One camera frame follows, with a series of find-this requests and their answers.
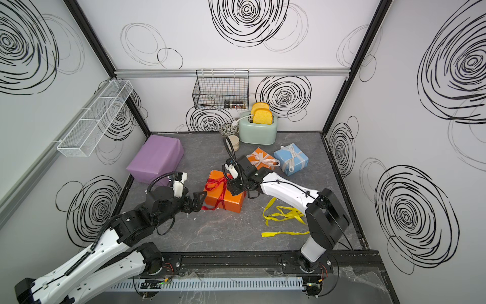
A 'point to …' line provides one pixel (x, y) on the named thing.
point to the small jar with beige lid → (235, 142)
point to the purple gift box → (159, 156)
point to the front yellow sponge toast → (262, 116)
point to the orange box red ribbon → (218, 194)
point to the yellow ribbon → (286, 213)
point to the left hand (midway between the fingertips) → (198, 192)
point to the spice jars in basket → (234, 104)
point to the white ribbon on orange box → (267, 159)
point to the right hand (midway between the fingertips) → (232, 185)
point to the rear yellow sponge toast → (259, 106)
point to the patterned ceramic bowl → (228, 129)
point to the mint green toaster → (252, 133)
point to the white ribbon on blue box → (295, 156)
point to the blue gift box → (283, 154)
